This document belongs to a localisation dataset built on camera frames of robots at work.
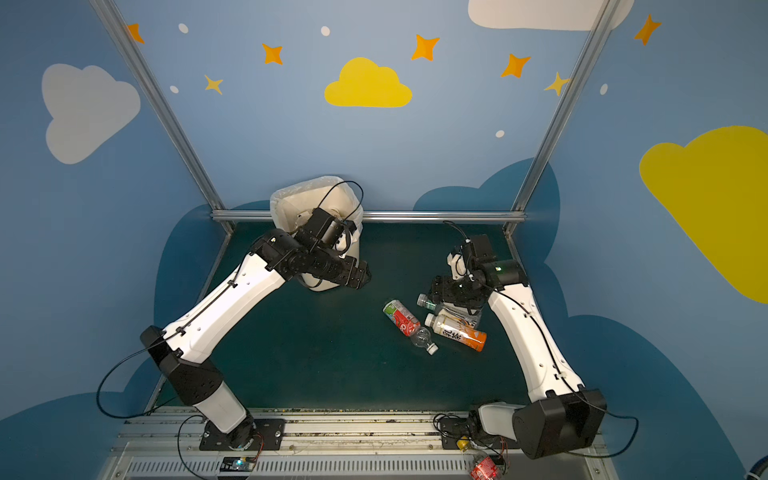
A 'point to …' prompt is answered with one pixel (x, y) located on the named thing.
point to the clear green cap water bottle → (423, 300)
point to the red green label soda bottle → (409, 325)
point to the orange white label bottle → (457, 328)
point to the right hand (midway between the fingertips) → (448, 293)
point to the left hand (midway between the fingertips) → (363, 273)
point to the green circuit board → (237, 464)
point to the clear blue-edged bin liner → (291, 205)
